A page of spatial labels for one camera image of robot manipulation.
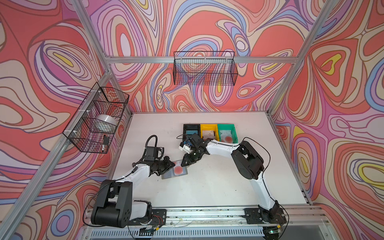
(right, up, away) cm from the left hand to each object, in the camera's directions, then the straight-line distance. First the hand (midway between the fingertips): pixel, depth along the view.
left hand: (176, 163), depth 88 cm
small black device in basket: (-33, +15, -15) cm, 39 cm away
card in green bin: (+33, +15, +15) cm, 40 cm away
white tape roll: (-33, +26, -15) cm, 44 cm away
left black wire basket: (-41, +21, -15) cm, 48 cm away
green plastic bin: (+36, +22, +18) cm, 45 cm away
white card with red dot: (+1, -4, +1) cm, 4 cm away
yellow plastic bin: (+22, +19, +16) cm, 33 cm away
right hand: (+5, -3, +2) cm, 6 cm away
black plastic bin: (+8, +20, +15) cm, 26 cm away
